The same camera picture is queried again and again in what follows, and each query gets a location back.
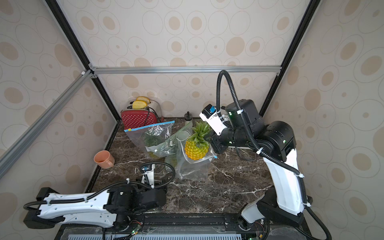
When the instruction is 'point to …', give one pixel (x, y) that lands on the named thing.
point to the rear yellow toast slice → (142, 98)
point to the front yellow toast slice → (139, 104)
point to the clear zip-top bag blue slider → (196, 170)
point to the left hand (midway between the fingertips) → (165, 179)
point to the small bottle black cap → (188, 116)
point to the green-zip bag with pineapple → (168, 149)
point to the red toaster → (132, 118)
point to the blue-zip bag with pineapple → (151, 135)
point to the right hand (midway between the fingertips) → (204, 139)
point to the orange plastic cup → (104, 159)
